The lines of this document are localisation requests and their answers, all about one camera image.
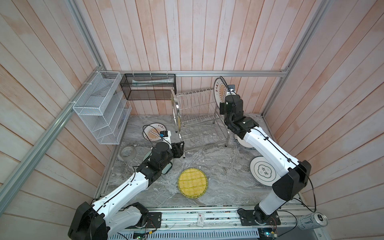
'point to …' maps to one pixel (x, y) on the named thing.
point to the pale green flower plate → (166, 169)
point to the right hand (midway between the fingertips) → (229, 99)
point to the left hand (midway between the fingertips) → (181, 146)
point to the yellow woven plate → (192, 183)
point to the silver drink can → (311, 221)
